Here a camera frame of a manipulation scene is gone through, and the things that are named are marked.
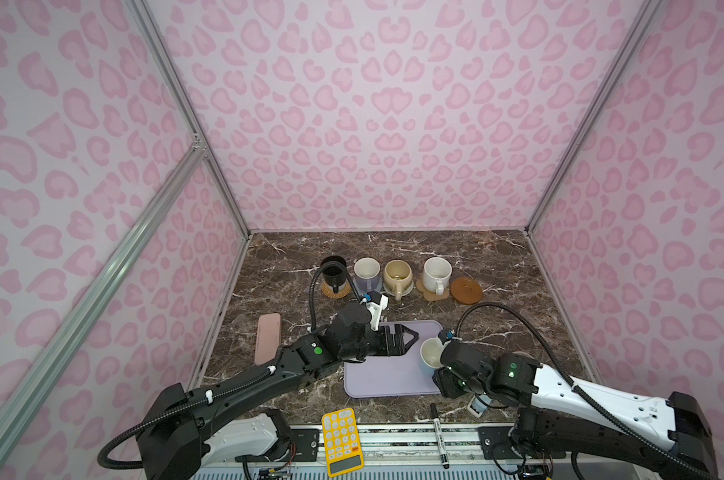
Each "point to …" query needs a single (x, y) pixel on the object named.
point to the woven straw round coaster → (343, 290)
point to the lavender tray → (395, 376)
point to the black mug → (334, 274)
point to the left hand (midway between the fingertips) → (410, 335)
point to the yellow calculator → (342, 445)
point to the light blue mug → (430, 350)
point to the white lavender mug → (367, 275)
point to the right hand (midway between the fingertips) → (442, 379)
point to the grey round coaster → (364, 285)
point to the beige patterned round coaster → (392, 293)
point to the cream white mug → (436, 272)
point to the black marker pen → (439, 436)
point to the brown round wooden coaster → (466, 290)
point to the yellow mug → (397, 276)
